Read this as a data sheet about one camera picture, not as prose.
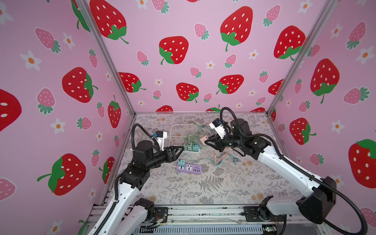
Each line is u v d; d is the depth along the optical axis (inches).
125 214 21.9
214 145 26.6
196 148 36.4
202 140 28.2
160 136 24.9
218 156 37.4
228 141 24.6
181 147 26.6
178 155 25.4
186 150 37.6
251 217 28.8
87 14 27.6
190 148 36.6
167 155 23.7
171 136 41.3
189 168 34.6
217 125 24.9
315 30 30.0
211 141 27.5
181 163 33.8
